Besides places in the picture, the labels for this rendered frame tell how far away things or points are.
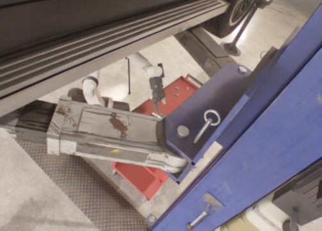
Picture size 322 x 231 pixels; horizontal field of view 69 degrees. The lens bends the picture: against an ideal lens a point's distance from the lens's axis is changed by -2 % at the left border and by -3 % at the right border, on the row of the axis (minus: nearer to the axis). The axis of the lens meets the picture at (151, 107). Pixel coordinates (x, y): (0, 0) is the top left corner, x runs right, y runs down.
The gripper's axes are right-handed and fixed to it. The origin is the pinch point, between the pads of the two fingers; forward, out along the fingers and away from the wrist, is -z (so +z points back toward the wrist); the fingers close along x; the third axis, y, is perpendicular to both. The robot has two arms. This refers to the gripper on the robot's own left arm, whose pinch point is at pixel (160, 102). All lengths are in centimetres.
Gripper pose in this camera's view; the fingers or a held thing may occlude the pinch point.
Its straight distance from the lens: 164.7
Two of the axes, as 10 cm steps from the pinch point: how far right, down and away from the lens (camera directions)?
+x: 5.1, -4.1, 7.5
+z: -2.0, -9.1, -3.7
